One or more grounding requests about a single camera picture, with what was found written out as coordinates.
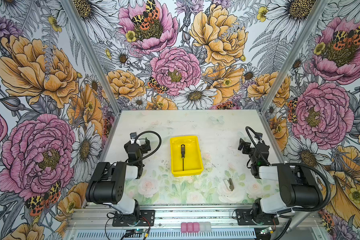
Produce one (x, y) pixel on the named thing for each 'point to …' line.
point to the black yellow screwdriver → (183, 154)
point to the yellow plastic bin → (192, 162)
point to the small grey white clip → (229, 184)
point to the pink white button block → (195, 227)
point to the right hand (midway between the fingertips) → (247, 143)
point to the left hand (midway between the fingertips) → (139, 143)
